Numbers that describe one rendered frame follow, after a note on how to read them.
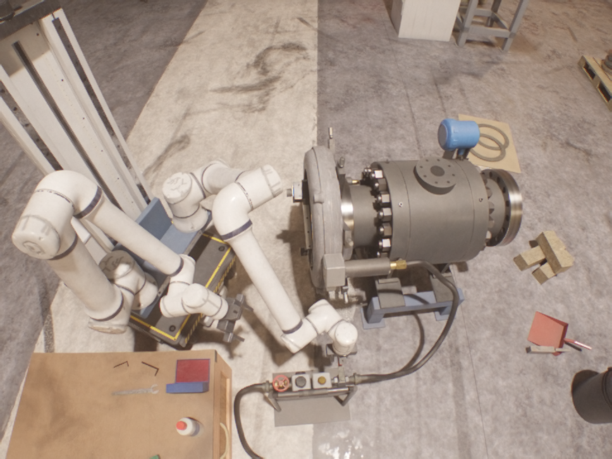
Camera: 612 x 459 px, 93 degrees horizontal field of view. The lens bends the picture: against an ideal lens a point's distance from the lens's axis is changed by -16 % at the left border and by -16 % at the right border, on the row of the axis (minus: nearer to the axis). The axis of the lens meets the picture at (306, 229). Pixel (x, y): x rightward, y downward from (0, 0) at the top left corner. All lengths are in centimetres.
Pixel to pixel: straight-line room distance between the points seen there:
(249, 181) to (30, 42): 82
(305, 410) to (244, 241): 119
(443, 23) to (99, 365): 520
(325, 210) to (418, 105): 258
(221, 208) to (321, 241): 52
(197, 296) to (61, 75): 89
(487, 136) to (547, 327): 192
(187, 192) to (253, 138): 167
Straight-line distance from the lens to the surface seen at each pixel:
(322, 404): 208
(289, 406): 208
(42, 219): 100
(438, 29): 535
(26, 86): 134
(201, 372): 169
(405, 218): 163
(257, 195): 116
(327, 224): 145
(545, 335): 268
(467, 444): 226
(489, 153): 355
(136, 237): 121
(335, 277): 145
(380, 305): 200
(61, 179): 107
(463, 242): 181
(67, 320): 272
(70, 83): 142
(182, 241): 184
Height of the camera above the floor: 207
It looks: 55 degrees down
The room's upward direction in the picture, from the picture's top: straight up
